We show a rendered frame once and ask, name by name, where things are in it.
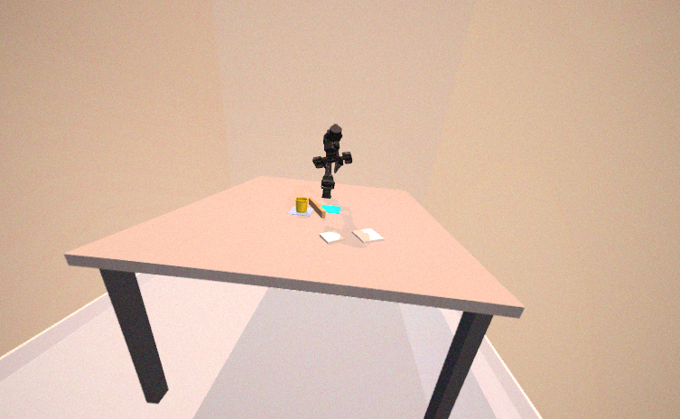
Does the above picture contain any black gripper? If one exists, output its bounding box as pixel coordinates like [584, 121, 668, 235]
[312, 152, 352, 174]

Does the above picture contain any yellow cup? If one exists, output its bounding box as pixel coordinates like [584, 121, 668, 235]
[295, 197, 309, 213]

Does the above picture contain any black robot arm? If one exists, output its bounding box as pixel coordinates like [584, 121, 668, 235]
[321, 124, 342, 199]

